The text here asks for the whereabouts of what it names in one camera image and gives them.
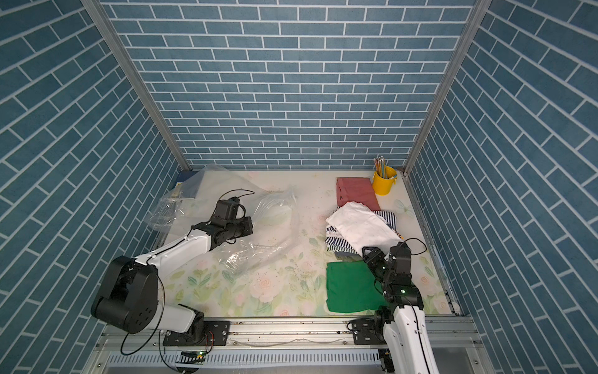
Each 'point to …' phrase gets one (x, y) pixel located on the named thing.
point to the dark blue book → (186, 185)
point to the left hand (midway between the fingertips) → (258, 225)
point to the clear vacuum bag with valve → (196, 199)
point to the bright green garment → (351, 287)
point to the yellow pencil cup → (382, 186)
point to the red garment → (357, 189)
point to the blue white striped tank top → (335, 243)
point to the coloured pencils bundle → (380, 166)
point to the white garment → (362, 227)
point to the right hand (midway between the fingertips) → (367, 253)
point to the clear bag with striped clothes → (275, 229)
